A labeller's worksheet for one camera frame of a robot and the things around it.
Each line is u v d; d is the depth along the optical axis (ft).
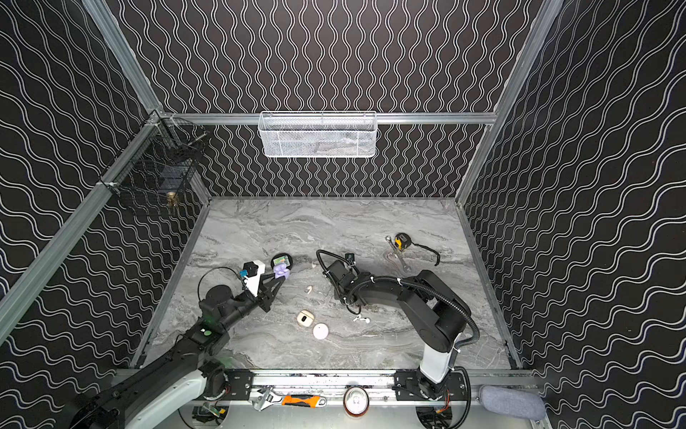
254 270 2.21
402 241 3.38
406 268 3.21
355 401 2.06
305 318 2.80
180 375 1.80
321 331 2.74
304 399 2.35
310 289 3.03
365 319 2.81
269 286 2.40
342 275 2.40
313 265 3.21
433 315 1.56
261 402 2.40
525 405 2.27
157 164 3.08
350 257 2.77
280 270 2.60
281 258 3.29
